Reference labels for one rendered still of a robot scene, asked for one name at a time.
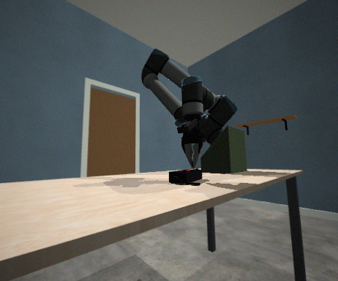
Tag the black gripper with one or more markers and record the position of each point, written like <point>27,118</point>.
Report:
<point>196,136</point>

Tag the black power strip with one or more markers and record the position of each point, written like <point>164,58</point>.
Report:
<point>186,176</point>

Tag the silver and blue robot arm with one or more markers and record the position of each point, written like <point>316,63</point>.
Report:
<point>220,108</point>

